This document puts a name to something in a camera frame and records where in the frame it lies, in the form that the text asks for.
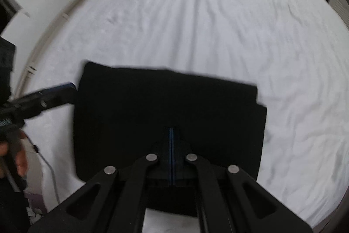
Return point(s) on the black pants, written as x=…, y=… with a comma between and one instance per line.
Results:
x=169, y=110

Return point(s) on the white bed duvet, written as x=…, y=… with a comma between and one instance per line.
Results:
x=207, y=25

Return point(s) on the person's left hand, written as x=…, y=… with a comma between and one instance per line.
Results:
x=20, y=156

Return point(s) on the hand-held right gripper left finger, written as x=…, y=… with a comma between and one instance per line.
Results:
x=163, y=149

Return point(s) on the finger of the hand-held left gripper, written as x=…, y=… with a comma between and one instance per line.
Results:
x=51, y=99

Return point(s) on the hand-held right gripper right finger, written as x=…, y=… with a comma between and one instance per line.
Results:
x=180, y=149

